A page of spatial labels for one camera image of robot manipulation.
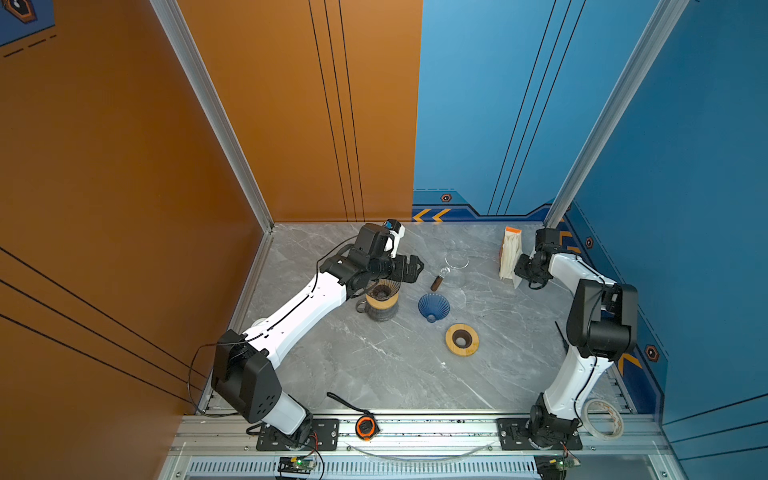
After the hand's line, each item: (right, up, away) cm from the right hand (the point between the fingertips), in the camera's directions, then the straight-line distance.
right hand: (520, 270), depth 100 cm
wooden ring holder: (-47, -9, -13) cm, 49 cm away
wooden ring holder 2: (-19, -21, -13) cm, 32 cm away
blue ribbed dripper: (-31, -10, -9) cm, 34 cm away
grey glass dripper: (-46, -5, -11) cm, 47 cm away
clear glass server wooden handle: (-22, -2, +2) cm, 22 cm away
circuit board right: (-4, -45, -30) cm, 54 cm away
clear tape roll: (+6, -37, -26) cm, 45 cm away
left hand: (-38, +4, -21) cm, 44 cm away
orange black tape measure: (-49, -36, -27) cm, 67 cm away
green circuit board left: (-66, -45, -29) cm, 85 cm away
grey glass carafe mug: (-48, -13, -10) cm, 51 cm away
